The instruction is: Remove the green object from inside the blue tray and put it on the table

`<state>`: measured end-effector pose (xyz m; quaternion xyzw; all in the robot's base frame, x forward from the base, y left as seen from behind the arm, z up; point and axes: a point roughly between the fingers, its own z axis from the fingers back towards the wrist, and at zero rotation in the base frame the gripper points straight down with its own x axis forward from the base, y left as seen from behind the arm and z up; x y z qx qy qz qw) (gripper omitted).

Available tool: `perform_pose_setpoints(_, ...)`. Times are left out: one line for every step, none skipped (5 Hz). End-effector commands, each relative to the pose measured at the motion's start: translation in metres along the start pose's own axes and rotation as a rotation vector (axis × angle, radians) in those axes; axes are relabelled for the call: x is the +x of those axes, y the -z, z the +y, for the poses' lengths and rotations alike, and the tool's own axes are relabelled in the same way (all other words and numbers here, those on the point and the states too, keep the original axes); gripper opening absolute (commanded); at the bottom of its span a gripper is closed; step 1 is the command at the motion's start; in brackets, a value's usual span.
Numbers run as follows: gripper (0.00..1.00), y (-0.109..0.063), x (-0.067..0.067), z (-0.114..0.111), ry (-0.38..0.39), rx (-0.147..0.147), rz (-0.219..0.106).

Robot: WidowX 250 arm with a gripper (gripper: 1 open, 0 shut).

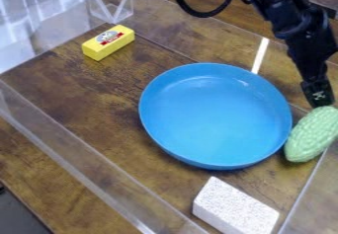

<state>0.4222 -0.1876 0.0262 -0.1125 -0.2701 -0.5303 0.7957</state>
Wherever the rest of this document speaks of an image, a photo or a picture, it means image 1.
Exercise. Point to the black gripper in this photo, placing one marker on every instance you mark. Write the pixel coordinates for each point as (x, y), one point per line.
(301, 24)

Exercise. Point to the green bitter gourd toy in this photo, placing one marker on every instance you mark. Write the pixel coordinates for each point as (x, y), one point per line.
(313, 134)

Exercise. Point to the round blue plastic tray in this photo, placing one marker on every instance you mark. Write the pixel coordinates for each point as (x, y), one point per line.
(216, 116)

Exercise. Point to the white speckled foam block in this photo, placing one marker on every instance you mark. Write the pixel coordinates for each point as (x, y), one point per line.
(232, 211)

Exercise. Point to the yellow butter block toy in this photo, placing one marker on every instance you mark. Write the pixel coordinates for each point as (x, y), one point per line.
(107, 42)

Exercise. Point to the clear acrylic corner bracket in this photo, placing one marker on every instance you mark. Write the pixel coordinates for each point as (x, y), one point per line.
(111, 13)

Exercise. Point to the clear acrylic enclosure wall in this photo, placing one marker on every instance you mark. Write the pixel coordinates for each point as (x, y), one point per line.
(77, 158)

